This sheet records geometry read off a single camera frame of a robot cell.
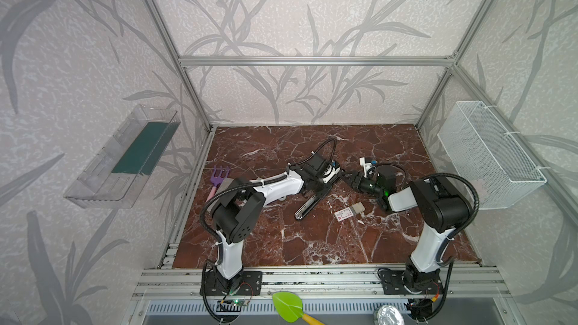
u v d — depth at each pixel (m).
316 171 0.72
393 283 0.73
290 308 0.69
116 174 0.64
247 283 0.73
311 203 0.88
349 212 0.89
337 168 0.84
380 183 0.80
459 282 0.75
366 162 0.89
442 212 0.50
